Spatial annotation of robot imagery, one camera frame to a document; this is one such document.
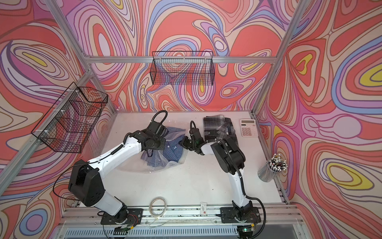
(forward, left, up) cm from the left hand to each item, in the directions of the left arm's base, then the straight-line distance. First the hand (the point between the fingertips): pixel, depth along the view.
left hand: (163, 144), depth 86 cm
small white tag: (-31, -23, -12) cm, 40 cm away
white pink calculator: (+21, -59, -10) cm, 63 cm away
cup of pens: (-15, -57, -2) cm, 59 cm away
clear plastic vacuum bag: (-10, +14, -9) cm, 19 cm away
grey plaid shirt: (+22, -36, -9) cm, 43 cm away
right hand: (+7, -8, -12) cm, 16 cm away
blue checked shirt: (+2, -4, -10) cm, 11 cm away
